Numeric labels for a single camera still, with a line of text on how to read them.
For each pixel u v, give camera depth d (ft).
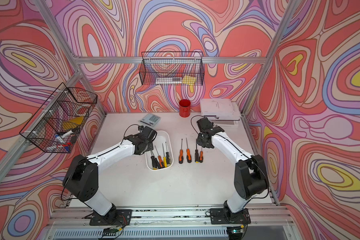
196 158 3.05
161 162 2.92
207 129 2.26
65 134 2.37
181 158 3.02
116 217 2.35
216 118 3.52
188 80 2.98
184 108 3.64
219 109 3.54
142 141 2.26
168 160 2.98
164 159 2.99
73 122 2.28
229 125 3.56
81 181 1.47
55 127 2.41
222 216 2.34
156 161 2.97
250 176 1.50
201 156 3.07
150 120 3.68
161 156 3.05
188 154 3.13
